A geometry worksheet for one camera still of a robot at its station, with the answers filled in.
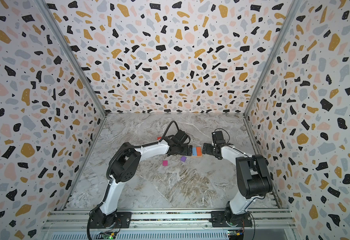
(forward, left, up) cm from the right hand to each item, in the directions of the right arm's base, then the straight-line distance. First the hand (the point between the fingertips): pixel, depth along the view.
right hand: (209, 146), depth 97 cm
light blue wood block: (-4, +9, -3) cm, 10 cm away
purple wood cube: (-6, +17, -5) cm, 19 cm away
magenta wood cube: (-10, +28, -5) cm, 30 cm away
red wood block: (+9, +35, -5) cm, 36 cm away
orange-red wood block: (-2, +6, -3) cm, 7 cm away
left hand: (-2, +13, -1) cm, 14 cm away
